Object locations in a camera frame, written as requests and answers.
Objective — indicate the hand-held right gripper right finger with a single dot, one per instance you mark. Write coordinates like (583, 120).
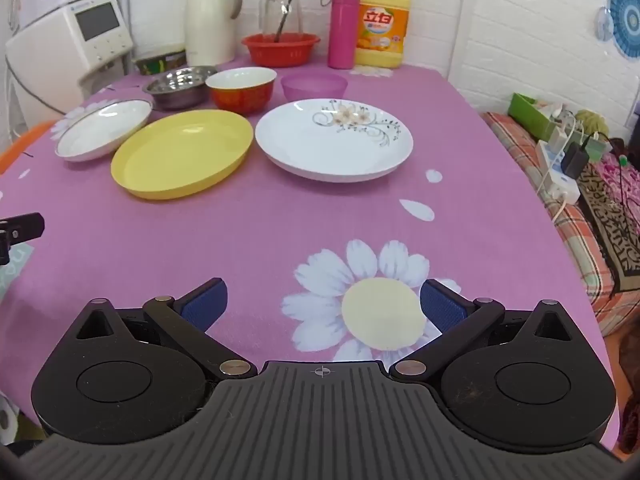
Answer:
(440, 305)

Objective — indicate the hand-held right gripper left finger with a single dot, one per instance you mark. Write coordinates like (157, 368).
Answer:
(205, 302)

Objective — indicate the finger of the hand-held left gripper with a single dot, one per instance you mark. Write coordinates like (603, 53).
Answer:
(25, 227)

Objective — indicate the white silver-rimmed plate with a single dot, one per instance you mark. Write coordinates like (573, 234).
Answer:
(100, 130)

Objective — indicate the yellow plastic plate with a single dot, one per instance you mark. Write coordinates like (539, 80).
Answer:
(180, 155)

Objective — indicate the red ceramic bowl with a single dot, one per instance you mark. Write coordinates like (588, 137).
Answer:
(240, 97)

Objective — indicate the stainless steel bowl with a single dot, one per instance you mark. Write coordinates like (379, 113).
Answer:
(182, 85)

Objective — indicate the purple plastic bowl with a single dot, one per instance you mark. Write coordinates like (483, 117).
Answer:
(312, 87)

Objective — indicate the pink floral tablecloth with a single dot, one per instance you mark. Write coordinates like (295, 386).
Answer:
(250, 235)

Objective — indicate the plaid blanket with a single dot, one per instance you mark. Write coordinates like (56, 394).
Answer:
(575, 230)

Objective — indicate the white water dispenser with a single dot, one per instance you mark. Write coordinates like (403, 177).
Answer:
(45, 60)

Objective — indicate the white power strip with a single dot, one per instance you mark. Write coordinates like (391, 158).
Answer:
(550, 170)

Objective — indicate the dark patterned cloth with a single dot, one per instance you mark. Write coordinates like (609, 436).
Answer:
(610, 230)

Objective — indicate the white paper roll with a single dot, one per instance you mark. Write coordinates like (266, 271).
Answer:
(7, 417)

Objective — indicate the black charger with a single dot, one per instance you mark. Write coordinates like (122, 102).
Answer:
(575, 160)

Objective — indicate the white charger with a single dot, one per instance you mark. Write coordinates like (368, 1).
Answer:
(561, 135)

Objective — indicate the instant noodle bowl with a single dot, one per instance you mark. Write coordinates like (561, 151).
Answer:
(160, 65)

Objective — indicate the green box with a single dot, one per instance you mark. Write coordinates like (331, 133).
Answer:
(525, 110)

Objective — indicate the pink floral cloth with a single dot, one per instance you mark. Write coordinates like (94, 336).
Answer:
(620, 167)

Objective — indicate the beige fluffy ball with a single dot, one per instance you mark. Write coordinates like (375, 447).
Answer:
(590, 121)

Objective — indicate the red plastic basket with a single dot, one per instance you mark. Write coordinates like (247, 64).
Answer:
(280, 55)

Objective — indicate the cream thermos jug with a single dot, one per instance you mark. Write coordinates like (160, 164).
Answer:
(210, 25)

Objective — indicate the yellow detergent bottle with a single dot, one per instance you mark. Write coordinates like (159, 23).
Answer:
(382, 25)

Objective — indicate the pink thermos bottle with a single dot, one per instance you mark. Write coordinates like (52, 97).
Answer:
(342, 30)

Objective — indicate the glass pitcher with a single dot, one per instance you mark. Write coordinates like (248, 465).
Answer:
(270, 15)

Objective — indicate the black stirring stick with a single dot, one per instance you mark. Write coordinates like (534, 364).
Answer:
(288, 7)

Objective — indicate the large blue wall decoration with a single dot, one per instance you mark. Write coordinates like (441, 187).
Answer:
(627, 15)

